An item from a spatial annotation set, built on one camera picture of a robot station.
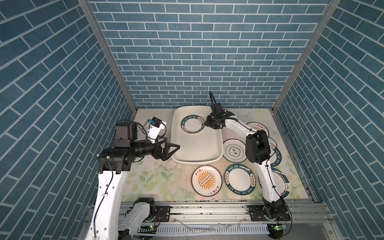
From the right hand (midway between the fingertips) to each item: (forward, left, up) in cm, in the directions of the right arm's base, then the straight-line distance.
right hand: (204, 122), depth 103 cm
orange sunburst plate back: (+6, -40, -8) cm, 41 cm away
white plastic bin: (-16, -2, -7) cm, 17 cm away
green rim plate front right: (-35, -47, -9) cm, 59 cm away
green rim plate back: (+2, +9, -5) cm, 11 cm away
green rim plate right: (-18, -47, -9) cm, 51 cm away
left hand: (-35, +12, +26) cm, 45 cm away
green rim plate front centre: (-35, -23, -9) cm, 43 cm away
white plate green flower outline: (-17, -21, -7) cm, 28 cm away
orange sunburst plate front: (-38, -4, -7) cm, 39 cm away
